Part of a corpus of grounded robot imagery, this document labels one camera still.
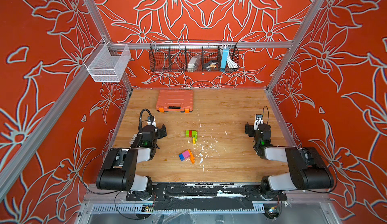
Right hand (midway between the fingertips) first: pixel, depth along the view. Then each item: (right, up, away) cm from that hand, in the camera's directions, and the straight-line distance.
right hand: (253, 122), depth 91 cm
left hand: (-61, -2, +2) cm, 61 cm away
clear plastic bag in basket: (-37, +37, 0) cm, 52 cm away
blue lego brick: (-44, -19, -8) cm, 49 cm away
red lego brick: (-39, -7, 0) cm, 40 cm away
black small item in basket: (-28, +34, -6) cm, 44 cm away
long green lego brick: (-37, -8, 0) cm, 38 cm away
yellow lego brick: (-37, -12, -2) cm, 39 cm away
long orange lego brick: (-38, -19, -9) cm, 44 cm away
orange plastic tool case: (-51, +14, +16) cm, 55 cm away
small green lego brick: (-41, -8, 0) cm, 42 cm away
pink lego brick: (-42, -18, -8) cm, 46 cm away
